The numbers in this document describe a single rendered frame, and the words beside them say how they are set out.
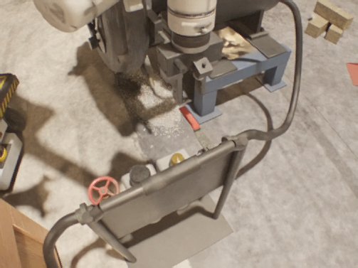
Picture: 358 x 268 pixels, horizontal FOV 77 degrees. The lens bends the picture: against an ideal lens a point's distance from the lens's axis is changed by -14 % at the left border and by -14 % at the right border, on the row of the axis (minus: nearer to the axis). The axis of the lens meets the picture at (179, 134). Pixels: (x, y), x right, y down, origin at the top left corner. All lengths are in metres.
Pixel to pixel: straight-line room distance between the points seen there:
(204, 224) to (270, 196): 0.31
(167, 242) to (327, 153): 0.88
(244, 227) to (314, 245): 0.31
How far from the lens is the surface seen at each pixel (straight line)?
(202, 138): 0.66
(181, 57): 0.50
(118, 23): 0.82
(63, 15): 0.38
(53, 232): 0.66
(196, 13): 0.45
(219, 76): 1.16
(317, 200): 1.23
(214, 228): 1.04
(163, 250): 1.02
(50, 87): 1.67
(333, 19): 2.27
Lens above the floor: 1.01
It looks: 54 degrees down
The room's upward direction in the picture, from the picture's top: 1 degrees counter-clockwise
